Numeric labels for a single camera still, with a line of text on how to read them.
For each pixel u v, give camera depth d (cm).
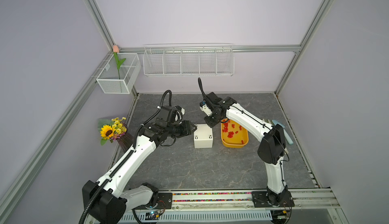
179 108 70
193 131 70
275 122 104
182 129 65
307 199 76
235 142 93
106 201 37
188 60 98
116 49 89
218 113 64
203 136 84
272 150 52
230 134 97
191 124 70
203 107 81
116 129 71
